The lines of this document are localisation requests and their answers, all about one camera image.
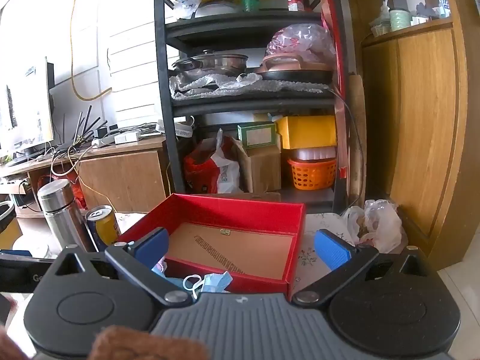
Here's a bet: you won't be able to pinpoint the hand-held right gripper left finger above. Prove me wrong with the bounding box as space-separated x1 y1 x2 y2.
49 228 194 307

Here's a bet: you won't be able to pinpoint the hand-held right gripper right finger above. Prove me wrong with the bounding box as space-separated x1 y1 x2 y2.
292 229 432 305

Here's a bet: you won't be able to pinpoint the blue face mask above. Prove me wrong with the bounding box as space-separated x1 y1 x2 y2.
183 270 234 294

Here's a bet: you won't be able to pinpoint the red cardboard box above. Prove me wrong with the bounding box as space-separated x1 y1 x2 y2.
116 193 307 296

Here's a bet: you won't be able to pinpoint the floral tablecloth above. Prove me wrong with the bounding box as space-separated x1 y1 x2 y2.
111 212 361 294

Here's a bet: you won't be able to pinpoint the yellow drink can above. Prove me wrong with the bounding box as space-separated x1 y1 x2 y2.
85 205 123 253

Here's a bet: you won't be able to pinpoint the crumpled white plastic bag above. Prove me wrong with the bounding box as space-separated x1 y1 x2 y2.
340 199 408 254

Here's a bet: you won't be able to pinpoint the stainless steel thermos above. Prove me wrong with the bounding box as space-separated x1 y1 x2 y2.
37 179 94 253

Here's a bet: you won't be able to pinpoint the orange plastic basket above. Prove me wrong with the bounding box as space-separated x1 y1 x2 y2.
287 155 337 191

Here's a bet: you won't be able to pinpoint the wooden desk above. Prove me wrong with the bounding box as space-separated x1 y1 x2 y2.
0 135 170 219

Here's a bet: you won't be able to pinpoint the red and white plastic bag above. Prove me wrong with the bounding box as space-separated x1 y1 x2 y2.
182 128 241 195

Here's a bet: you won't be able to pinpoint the brown cardboard box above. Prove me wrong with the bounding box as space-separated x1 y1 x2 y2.
233 137 283 194

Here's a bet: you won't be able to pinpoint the white power strip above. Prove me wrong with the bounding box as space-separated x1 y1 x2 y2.
91 129 144 148

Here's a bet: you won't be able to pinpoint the wooden plank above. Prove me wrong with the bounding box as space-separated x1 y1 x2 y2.
348 74 368 204

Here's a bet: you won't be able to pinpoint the yellow carton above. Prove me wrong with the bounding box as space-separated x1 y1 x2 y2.
276 115 337 150

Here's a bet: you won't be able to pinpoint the white extension socket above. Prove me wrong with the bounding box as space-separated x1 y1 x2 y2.
157 119 194 138

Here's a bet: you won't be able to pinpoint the green carton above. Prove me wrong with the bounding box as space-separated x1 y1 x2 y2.
237 121 278 149

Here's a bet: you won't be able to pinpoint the black router with antennas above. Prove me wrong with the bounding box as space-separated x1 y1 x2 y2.
61 105 109 148

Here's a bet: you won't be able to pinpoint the tall wooden cabinet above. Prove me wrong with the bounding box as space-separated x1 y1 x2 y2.
346 0 479 271

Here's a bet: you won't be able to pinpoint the black shelf rack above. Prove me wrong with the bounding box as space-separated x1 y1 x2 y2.
153 0 351 214

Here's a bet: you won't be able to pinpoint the computer monitor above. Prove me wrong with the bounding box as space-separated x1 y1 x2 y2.
0 56 55 160

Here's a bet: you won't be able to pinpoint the bubble wrap sheet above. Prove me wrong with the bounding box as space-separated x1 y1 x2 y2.
169 71 264 100

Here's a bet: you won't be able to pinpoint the brown lidded pan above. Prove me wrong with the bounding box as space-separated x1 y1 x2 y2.
255 53 334 84

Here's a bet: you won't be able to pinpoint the stainless steel pot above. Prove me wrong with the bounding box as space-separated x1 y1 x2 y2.
172 49 249 80

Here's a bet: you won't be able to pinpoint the pink patterned plastic bag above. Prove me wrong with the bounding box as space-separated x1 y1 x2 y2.
266 23 337 65

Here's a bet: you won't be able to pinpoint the red flat board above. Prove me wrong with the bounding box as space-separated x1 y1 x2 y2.
318 0 348 178

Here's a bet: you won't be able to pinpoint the pale green jar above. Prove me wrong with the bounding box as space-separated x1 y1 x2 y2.
389 7 410 32

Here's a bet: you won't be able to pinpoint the white bowl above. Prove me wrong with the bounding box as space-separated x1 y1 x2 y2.
194 2 243 18

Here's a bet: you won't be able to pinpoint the white printed plastic bag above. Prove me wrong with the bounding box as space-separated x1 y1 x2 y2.
172 0 204 20

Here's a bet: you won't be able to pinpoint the tangled cables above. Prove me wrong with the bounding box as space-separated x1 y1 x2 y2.
49 140 96 182

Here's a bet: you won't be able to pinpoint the yellow wall cable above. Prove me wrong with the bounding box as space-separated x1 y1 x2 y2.
69 0 113 102

